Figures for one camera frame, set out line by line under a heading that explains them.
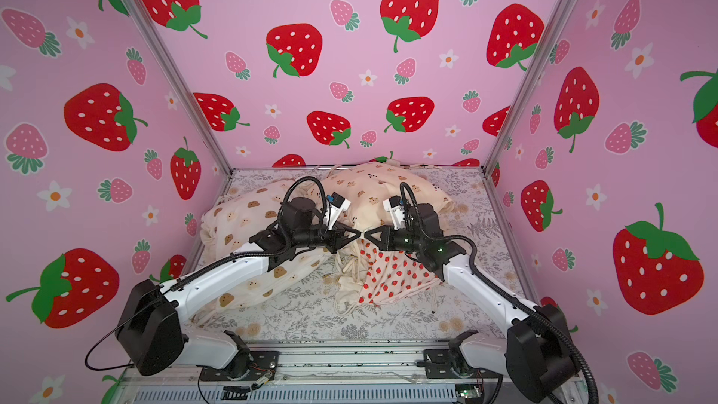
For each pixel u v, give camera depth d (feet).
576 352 1.18
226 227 3.02
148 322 1.35
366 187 2.88
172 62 2.83
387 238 2.25
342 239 2.23
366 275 2.90
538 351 1.32
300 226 2.06
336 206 2.25
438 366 2.40
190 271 3.16
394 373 2.40
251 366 2.39
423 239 2.03
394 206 2.36
